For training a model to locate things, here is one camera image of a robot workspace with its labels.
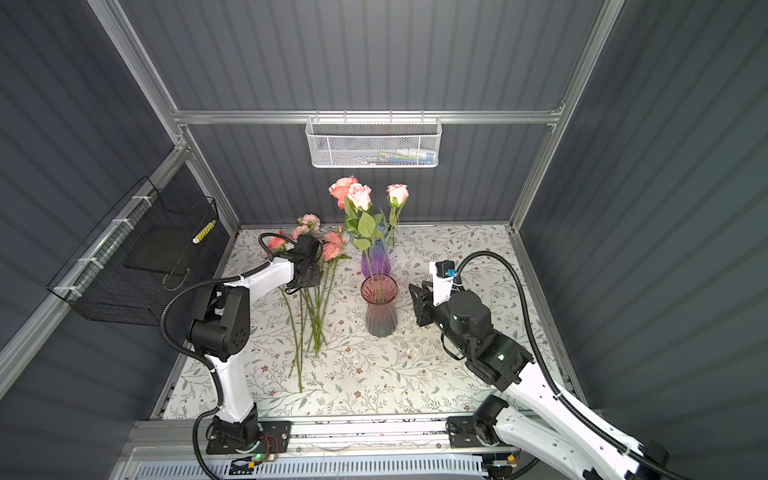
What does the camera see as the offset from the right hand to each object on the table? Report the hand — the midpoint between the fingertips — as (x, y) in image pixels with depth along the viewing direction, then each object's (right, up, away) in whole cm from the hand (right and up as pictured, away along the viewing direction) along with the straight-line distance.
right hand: (419, 287), depth 69 cm
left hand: (-35, -1, +31) cm, 47 cm away
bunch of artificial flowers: (-34, -11, +27) cm, 45 cm away
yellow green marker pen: (-58, +14, +13) cm, 61 cm away
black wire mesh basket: (-71, +4, +3) cm, 71 cm away
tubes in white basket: (-3, +38, +25) cm, 46 cm away
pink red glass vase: (-10, -3, +10) cm, 14 cm away
